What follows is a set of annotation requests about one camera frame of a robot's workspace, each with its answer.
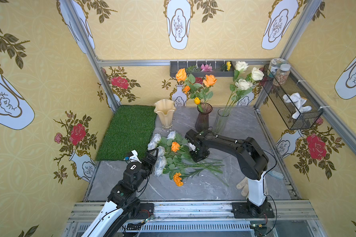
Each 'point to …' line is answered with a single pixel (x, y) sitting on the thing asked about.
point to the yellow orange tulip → (197, 100)
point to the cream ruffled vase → (165, 108)
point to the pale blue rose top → (153, 143)
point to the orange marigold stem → (187, 89)
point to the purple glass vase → (203, 109)
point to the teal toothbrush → (276, 174)
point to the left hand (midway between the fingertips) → (152, 152)
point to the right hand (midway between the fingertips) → (198, 156)
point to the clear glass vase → (219, 126)
